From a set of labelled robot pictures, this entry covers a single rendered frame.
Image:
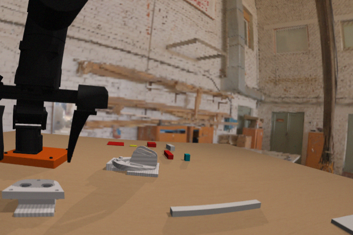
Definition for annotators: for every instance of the small teal block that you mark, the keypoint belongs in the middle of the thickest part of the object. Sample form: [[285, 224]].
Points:
[[187, 157]]

